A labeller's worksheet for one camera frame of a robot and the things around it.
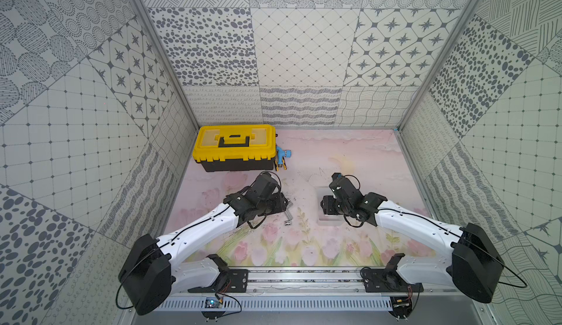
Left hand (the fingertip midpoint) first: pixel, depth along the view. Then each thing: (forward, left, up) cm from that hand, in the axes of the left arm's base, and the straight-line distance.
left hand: (286, 199), depth 80 cm
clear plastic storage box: (-2, -16, -13) cm, 21 cm away
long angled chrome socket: (0, -1, -13) cm, 13 cm away
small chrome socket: (-4, -1, -12) cm, 12 cm away
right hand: (0, -16, -5) cm, 17 cm away
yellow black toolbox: (+21, +22, +4) cm, 31 cm away
